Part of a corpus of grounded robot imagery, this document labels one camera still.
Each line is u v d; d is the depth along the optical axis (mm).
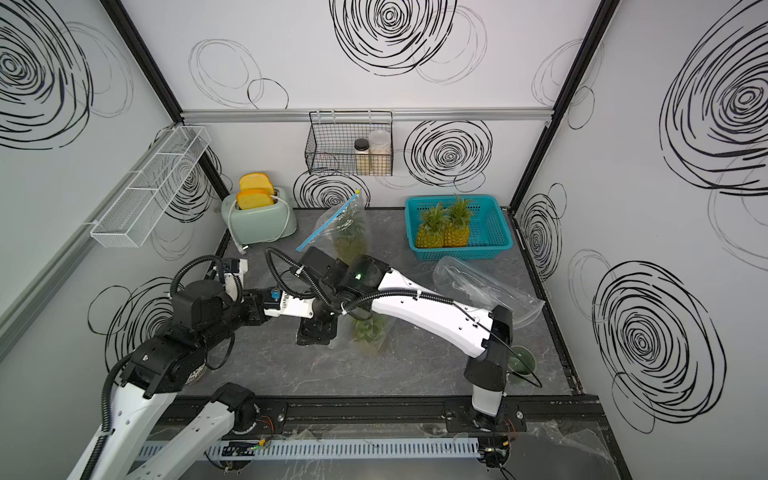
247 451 718
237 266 596
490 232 1092
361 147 847
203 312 473
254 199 962
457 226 963
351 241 913
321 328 554
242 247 1051
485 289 889
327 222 922
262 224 991
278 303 526
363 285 446
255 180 996
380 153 846
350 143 886
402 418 754
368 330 716
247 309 588
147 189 709
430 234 944
